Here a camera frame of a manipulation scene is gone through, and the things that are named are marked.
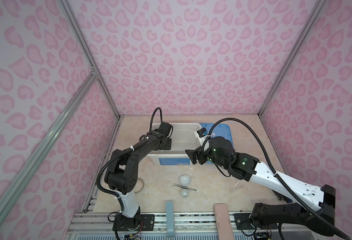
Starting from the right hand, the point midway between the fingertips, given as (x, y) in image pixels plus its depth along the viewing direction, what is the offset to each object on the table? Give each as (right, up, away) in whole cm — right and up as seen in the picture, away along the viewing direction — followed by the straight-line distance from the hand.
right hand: (193, 145), depth 69 cm
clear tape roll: (-30, -25, +16) cm, 42 cm away
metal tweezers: (-4, -25, +15) cm, 30 cm away
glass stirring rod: (+5, -27, +15) cm, 31 cm away
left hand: (-15, -1, +25) cm, 29 cm away
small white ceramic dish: (-4, -28, +13) cm, 31 cm away
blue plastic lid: (+24, +6, +41) cm, 48 cm away
